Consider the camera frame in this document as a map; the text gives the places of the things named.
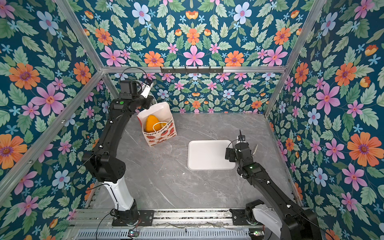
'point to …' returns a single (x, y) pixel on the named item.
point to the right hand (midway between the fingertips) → (234, 148)
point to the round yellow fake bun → (150, 120)
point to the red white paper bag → (162, 111)
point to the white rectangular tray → (207, 155)
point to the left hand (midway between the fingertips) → (149, 90)
